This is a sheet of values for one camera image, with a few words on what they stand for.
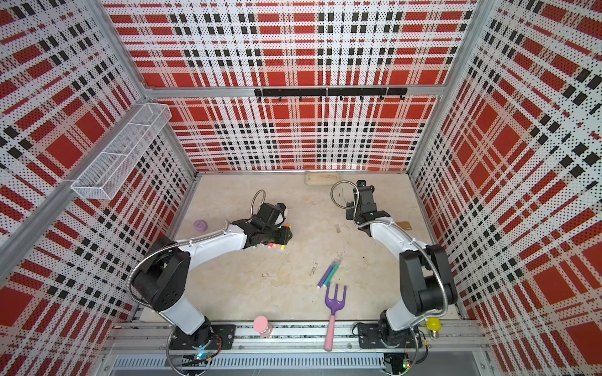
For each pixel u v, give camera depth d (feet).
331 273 2.83
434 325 2.41
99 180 2.24
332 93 2.92
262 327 2.23
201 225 3.26
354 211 2.36
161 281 1.50
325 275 2.84
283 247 3.05
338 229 3.30
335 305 2.64
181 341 2.41
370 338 2.40
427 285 1.46
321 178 3.77
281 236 2.64
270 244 2.60
